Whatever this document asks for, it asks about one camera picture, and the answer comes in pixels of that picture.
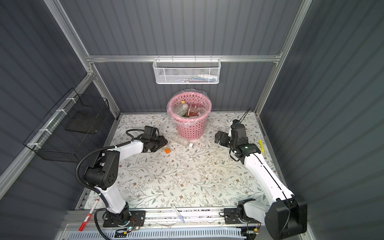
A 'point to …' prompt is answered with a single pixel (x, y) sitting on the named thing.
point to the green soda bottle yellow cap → (181, 109)
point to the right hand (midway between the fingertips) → (224, 137)
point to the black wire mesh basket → (63, 134)
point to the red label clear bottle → (194, 110)
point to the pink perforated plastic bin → (190, 128)
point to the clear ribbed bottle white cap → (178, 139)
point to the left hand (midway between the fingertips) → (164, 142)
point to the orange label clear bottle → (167, 150)
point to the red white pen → (81, 228)
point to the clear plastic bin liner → (190, 96)
